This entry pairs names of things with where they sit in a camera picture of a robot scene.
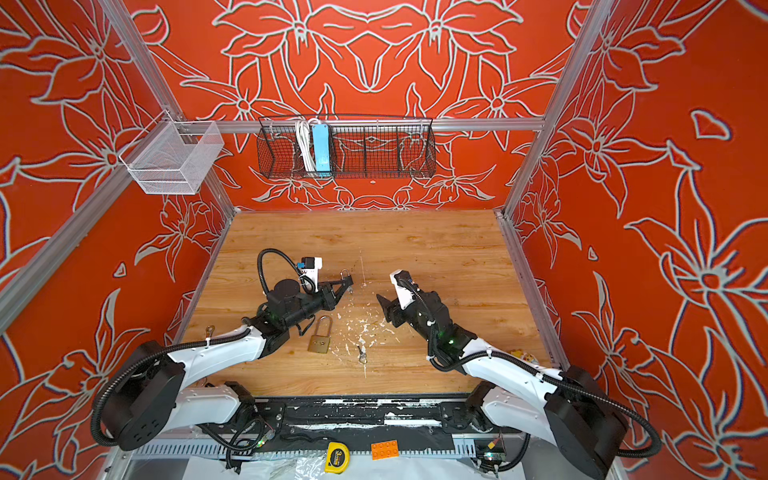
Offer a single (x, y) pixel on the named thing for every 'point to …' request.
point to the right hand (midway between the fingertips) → (383, 289)
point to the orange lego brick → (384, 450)
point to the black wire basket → (361, 148)
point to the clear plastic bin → (172, 158)
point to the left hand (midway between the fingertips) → (349, 282)
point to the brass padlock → (320, 343)
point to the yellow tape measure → (337, 457)
